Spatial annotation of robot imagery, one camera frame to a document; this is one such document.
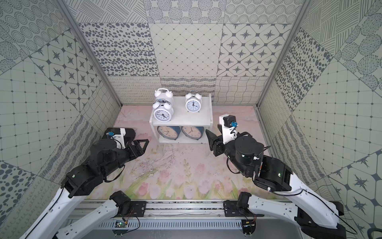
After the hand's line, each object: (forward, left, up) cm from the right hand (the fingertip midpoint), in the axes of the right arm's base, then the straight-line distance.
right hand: (212, 130), depth 57 cm
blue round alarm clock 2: (+11, +9, -17) cm, 22 cm away
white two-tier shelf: (+11, +13, -5) cm, 18 cm away
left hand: (-1, +28, -9) cm, 30 cm away
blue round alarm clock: (+11, +21, -17) cm, 29 cm away
